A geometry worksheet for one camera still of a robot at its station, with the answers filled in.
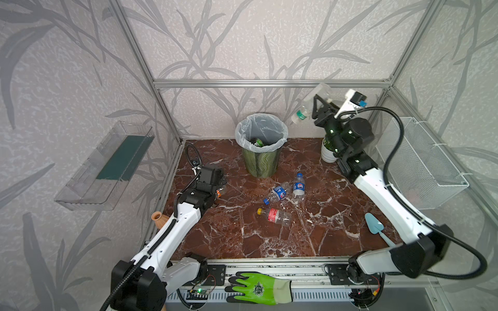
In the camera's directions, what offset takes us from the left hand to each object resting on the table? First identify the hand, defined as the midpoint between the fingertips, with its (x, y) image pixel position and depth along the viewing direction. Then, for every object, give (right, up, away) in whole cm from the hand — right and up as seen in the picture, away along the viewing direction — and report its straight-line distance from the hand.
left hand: (213, 171), depth 82 cm
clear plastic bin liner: (+20, +19, +20) cm, 34 cm away
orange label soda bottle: (0, -11, +12) cm, 16 cm away
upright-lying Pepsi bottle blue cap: (+39, -10, +12) cm, 42 cm away
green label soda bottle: (+18, +14, +10) cm, 25 cm away
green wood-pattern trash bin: (+21, +2, +11) cm, 24 cm away
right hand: (+40, +27, -19) cm, 52 cm away
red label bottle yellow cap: (+27, -20, +3) cm, 34 cm away
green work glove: (+20, -42, -12) cm, 48 cm away
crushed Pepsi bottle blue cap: (+29, -11, +12) cm, 33 cm away
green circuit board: (-2, -44, -11) cm, 45 cm away
